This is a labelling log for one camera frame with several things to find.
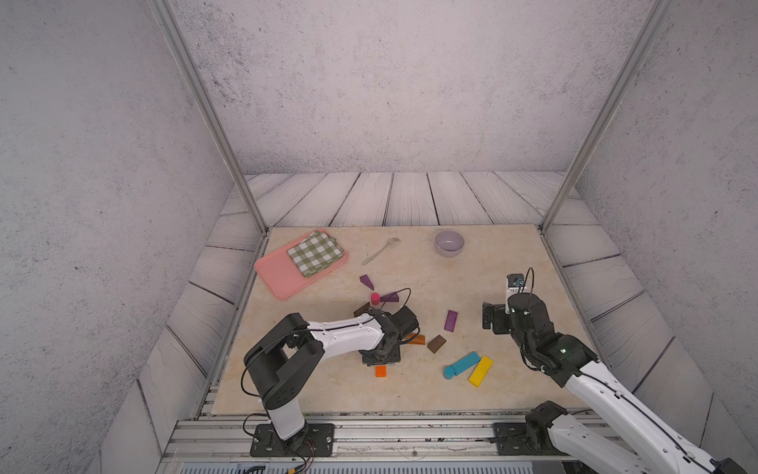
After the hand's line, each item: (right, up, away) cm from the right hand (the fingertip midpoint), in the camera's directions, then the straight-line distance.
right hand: (504, 303), depth 78 cm
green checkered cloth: (-58, +13, +34) cm, 68 cm away
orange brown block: (-21, -13, +13) cm, 28 cm away
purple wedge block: (-39, +3, +26) cm, 47 cm away
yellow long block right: (-4, -21, +7) cm, 22 cm away
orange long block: (-32, -21, +7) cm, 39 cm away
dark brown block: (-39, -5, +18) cm, 43 cm away
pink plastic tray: (-69, +5, +31) cm, 76 cm away
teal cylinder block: (-7, -19, +9) cm, 22 cm away
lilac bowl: (-7, +16, +34) cm, 38 cm away
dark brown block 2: (-16, -14, +11) cm, 24 cm away
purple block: (-10, -8, +16) cm, 21 cm away
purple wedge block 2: (-30, -2, +21) cm, 36 cm away
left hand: (-29, -19, +8) cm, 36 cm away
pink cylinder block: (-35, -2, +20) cm, 40 cm away
